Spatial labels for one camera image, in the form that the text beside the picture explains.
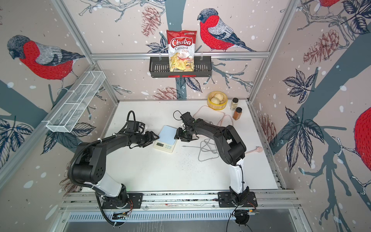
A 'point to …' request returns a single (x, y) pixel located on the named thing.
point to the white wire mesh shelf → (65, 117)
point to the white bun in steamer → (218, 97)
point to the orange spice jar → (237, 113)
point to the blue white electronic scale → (166, 142)
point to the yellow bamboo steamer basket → (222, 103)
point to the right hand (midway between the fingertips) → (176, 138)
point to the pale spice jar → (234, 104)
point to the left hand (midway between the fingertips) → (158, 136)
